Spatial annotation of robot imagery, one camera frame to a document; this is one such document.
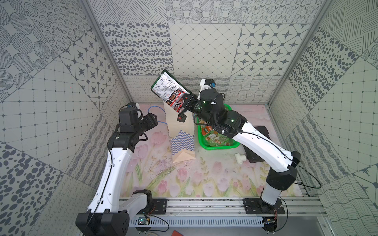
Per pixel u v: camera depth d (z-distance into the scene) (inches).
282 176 16.8
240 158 34.6
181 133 29.4
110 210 14.5
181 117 26.9
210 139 37.6
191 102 20.6
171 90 23.6
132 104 25.1
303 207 29.8
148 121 25.1
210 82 21.2
